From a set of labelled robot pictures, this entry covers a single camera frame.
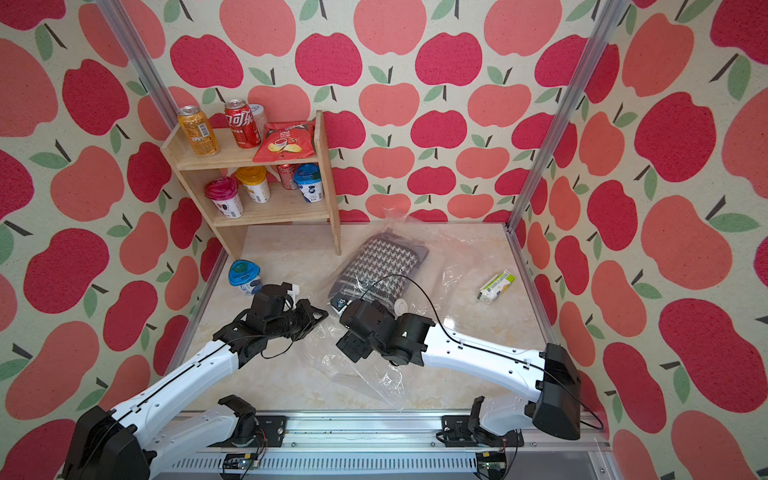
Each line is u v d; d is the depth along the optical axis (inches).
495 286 38.6
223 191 34.0
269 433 29.2
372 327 20.8
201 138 29.4
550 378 16.0
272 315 24.9
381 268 35.7
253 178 36.4
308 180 36.4
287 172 38.2
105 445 15.6
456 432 28.9
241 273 37.4
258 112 33.1
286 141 30.3
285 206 38.7
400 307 32.9
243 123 29.5
